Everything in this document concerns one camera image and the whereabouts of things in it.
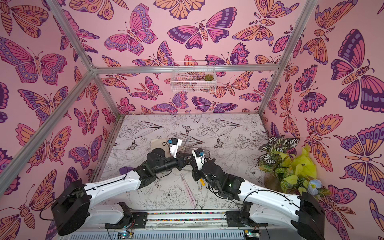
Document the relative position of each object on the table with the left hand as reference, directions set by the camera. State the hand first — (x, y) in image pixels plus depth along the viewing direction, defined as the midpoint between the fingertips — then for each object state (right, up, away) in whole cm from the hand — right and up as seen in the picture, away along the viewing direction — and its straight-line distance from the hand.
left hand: (195, 156), depth 73 cm
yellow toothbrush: (+3, -10, -8) cm, 13 cm away
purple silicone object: (-45, -12, +19) cm, 50 cm away
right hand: (-2, -2, +1) cm, 2 cm away
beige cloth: (-24, +3, +32) cm, 40 cm away
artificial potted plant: (+40, -5, -8) cm, 41 cm away
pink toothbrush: (-4, -21, +9) cm, 24 cm away
